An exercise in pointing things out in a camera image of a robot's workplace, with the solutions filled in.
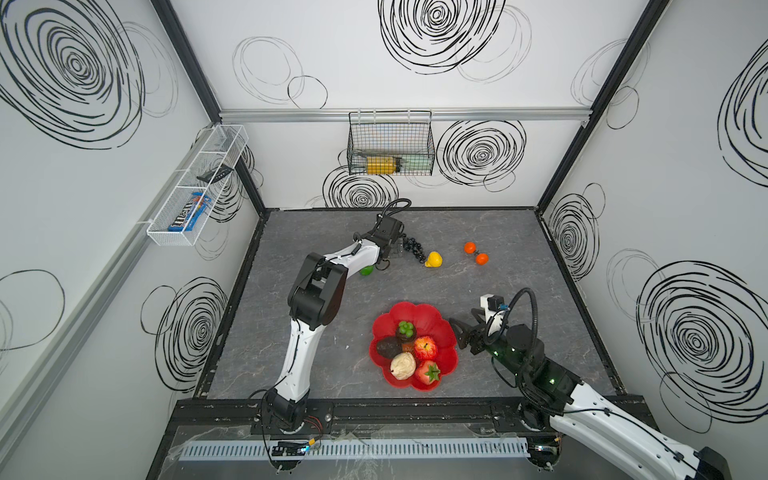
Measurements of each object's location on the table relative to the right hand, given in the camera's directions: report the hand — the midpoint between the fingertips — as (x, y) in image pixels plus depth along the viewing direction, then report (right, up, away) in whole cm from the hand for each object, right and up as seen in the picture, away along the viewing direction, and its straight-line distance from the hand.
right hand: (461, 316), depth 78 cm
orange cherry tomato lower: (+13, +13, +24) cm, 31 cm away
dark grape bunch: (-9, +17, +27) cm, 33 cm away
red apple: (-9, -9, +1) cm, 13 cm away
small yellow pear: (-4, +13, +22) cm, 26 cm away
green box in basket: (-11, +43, +9) cm, 45 cm away
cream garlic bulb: (-15, -12, -2) cm, 20 cm away
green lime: (-26, +10, +21) cm, 35 cm away
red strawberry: (-9, -14, -3) cm, 16 cm away
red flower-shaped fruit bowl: (-7, -5, +11) cm, 14 cm away
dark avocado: (-19, -9, +3) cm, 21 cm away
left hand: (-19, +18, +27) cm, 37 cm away
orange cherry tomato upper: (+10, +17, +27) cm, 34 cm away
